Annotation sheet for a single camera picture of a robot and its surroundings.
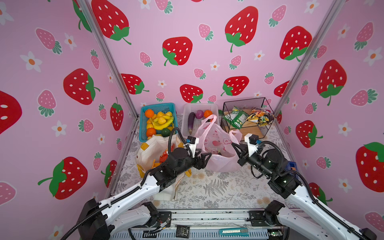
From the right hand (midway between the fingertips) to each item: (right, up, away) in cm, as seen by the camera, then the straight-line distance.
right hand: (232, 143), depth 67 cm
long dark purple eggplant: (-21, +15, +48) cm, 54 cm away
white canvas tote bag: (-44, -9, +15) cm, 47 cm away
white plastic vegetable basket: (-24, +23, +48) cm, 58 cm away
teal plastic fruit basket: (-43, +24, +51) cm, 71 cm away
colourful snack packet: (+23, +14, +23) cm, 35 cm away
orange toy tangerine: (-53, +19, +44) cm, 71 cm away
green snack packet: (+9, +14, +26) cm, 31 cm away
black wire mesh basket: (+24, +25, +52) cm, 62 cm away
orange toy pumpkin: (-8, +19, +48) cm, 52 cm away
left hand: (-11, -5, +4) cm, 13 cm away
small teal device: (+2, -43, +3) cm, 43 cm away
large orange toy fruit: (-49, +5, +36) cm, 61 cm away
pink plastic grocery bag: (-6, 0, +24) cm, 25 cm away
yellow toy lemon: (-42, +13, +40) cm, 60 cm away
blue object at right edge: (+39, -15, +19) cm, 46 cm away
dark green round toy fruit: (-38, +4, +32) cm, 50 cm away
